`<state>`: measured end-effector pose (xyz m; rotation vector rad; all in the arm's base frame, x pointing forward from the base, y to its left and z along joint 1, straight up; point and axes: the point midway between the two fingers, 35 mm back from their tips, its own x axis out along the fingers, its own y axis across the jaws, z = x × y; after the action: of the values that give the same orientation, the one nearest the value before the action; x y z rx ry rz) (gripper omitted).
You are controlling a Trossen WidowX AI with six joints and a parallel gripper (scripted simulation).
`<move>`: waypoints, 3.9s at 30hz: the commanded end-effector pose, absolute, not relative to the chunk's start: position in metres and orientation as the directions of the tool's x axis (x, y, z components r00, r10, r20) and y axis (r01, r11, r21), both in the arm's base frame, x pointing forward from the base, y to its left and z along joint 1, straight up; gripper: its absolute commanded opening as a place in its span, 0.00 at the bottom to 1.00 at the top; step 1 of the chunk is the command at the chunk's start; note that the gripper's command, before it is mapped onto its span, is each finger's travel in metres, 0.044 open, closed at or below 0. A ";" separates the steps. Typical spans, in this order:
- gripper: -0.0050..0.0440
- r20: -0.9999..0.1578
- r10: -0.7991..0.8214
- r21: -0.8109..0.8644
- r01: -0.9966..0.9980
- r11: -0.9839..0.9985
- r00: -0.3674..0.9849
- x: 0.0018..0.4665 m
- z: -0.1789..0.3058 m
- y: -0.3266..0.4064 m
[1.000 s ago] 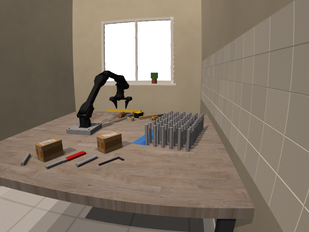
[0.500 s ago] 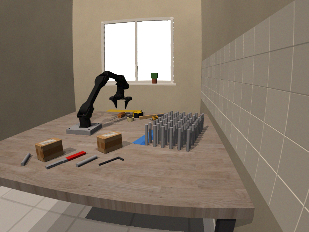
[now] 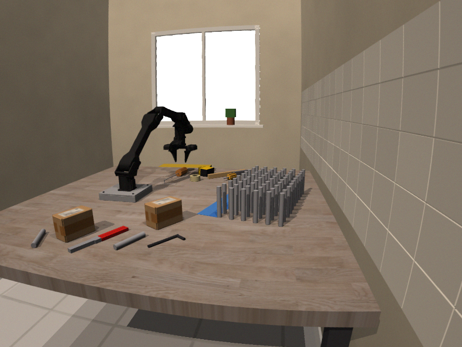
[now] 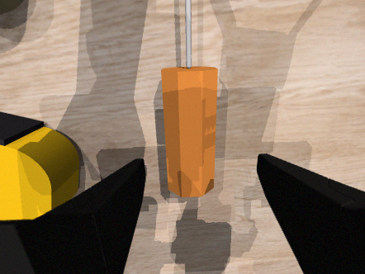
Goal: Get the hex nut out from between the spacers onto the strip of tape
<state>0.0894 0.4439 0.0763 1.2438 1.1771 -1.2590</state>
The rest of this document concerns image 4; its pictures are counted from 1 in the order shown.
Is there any orange-brown tool handle with grey metal shaft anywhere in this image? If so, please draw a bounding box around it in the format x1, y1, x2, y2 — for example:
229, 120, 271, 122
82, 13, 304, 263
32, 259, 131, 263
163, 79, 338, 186
161, 0, 218, 197

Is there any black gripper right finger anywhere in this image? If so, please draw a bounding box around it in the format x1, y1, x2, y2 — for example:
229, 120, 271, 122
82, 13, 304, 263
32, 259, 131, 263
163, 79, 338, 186
257, 154, 365, 274

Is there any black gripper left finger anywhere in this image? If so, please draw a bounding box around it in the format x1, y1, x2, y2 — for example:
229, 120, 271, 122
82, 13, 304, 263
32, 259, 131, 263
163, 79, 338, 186
0, 158, 145, 274

